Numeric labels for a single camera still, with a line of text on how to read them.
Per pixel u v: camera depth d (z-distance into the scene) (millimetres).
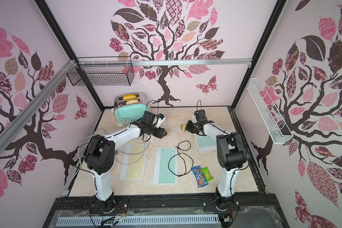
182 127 1045
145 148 953
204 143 976
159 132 833
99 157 509
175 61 924
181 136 1014
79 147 945
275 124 759
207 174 833
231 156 510
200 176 813
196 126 742
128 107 974
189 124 875
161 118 856
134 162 897
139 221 698
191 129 874
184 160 899
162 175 847
